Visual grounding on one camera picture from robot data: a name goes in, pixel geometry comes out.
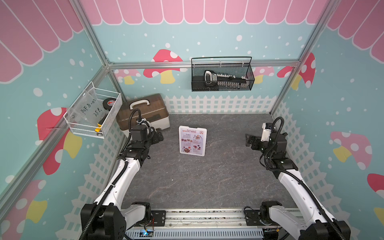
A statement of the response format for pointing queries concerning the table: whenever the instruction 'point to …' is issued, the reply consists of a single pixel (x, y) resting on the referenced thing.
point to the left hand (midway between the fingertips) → (154, 134)
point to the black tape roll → (108, 102)
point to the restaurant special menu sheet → (192, 140)
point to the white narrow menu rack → (192, 141)
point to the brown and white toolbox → (153, 108)
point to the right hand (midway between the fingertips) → (253, 134)
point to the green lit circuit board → (146, 233)
